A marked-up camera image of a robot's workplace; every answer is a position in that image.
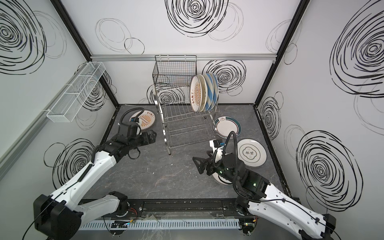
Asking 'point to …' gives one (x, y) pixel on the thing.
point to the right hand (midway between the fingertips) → (197, 158)
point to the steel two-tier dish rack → (182, 124)
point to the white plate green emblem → (251, 152)
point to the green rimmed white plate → (224, 125)
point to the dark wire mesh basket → (175, 69)
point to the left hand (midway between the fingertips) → (151, 134)
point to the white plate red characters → (222, 179)
